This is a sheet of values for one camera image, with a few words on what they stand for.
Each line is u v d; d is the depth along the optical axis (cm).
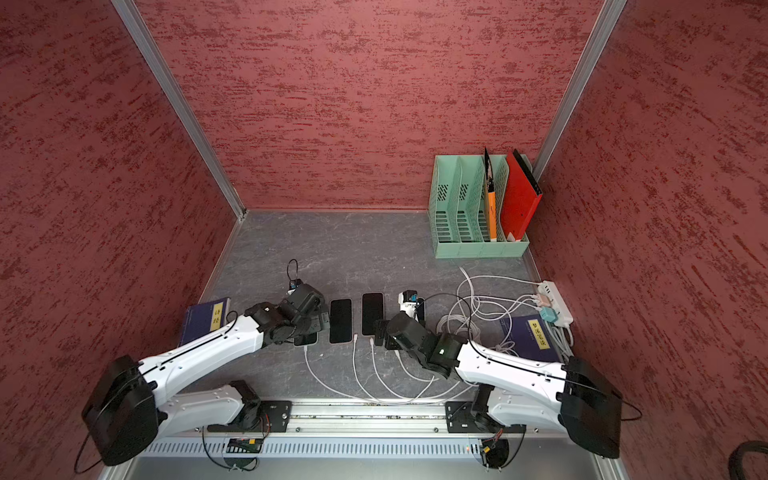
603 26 73
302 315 65
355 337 87
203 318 90
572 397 42
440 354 57
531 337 87
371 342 87
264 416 73
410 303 71
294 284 76
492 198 86
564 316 90
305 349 85
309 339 85
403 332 58
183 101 87
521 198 100
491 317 92
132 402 40
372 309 92
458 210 118
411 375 81
